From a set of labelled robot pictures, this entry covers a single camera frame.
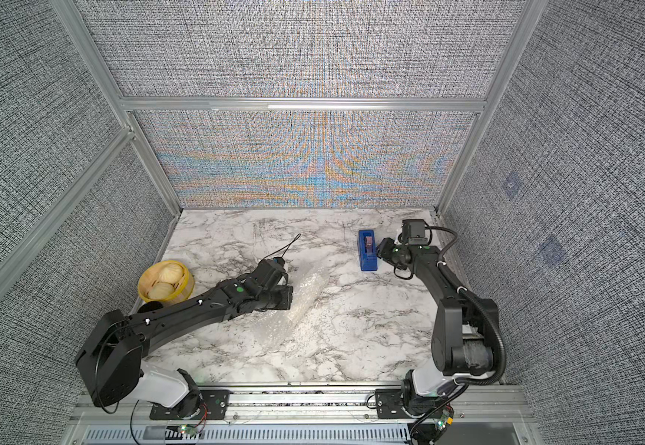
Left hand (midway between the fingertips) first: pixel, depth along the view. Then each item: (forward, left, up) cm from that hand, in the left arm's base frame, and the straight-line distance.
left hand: (298, 296), depth 83 cm
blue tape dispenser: (+19, -25, -5) cm, 32 cm away
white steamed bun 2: (+7, +45, -5) cm, 46 cm away
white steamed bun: (+12, +43, -4) cm, 45 cm away
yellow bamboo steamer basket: (+7, +39, -6) cm, 40 cm away
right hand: (+16, -27, +4) cm, 32 cm away
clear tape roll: (+22, -25, -3) cm, 33 cm away
